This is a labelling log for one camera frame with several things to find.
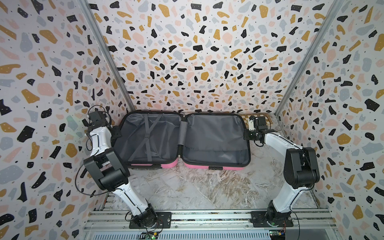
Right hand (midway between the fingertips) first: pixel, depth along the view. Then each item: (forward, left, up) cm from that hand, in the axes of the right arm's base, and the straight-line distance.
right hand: (247, 133), depth 98 cm
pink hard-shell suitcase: (-2, +28, -7) cm, 29 cm away
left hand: (-9, +82, +9) cm, 83 cm away
